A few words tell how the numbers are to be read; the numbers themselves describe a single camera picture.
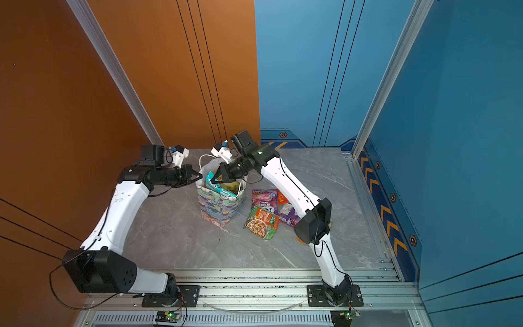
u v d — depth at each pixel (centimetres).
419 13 71
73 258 39
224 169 64
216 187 72
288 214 92
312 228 58
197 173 76
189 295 74
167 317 71
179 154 71
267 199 97
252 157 57
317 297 72
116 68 84
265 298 74
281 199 98
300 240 58
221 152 69
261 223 91
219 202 76
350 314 70
